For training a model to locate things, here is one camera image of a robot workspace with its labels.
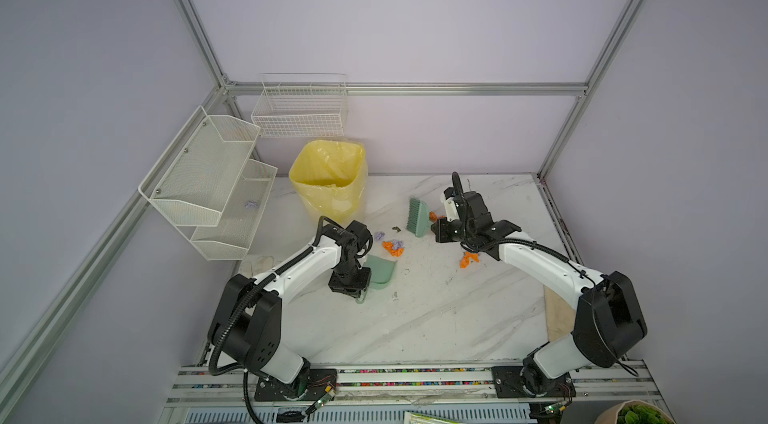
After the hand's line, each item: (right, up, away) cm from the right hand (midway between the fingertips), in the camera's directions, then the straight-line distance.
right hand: (430, 225), depth 86 cm
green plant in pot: (+41, -38, -23) cm, 60 cm away
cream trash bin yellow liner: (-34, +15, +19) cm, 42 cm away
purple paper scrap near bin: (-10, -7, +12) cm, 17 cm away
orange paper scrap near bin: (-12, -8, +13) cm, 19 cm away
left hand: (-21, -19, -6) cm, 29 cm away
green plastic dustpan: (-14, -16, +10) cm, 24 cm away
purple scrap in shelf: (-56, +6, +7) cm, 57 cm away
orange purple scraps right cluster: (+13, -12, +10) cm, 20 cm away
